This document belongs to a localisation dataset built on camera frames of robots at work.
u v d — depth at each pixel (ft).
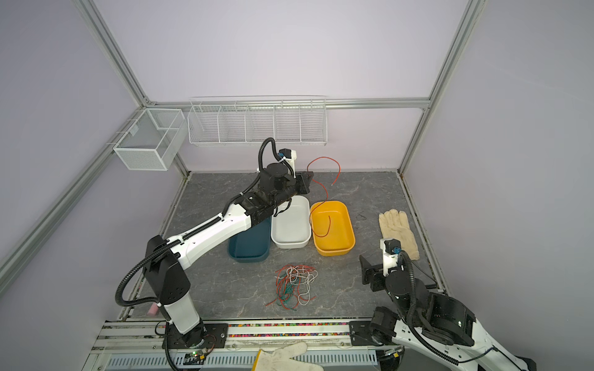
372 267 1.90
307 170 2.48
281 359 2.28
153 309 2.53
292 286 2.69
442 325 1.45
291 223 3.25
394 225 3.26
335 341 2.42
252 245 2.84
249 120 3.24
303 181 2.19
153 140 3.24
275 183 1.93
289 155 2.23
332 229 2.92
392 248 1.75
